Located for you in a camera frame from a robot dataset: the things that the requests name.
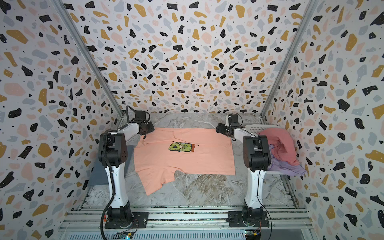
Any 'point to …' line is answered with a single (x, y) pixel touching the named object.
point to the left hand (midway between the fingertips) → (151, 125)
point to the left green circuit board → (126, 235)
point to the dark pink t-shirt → (283, 143)
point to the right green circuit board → (252, 234)
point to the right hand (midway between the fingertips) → (218, 125)
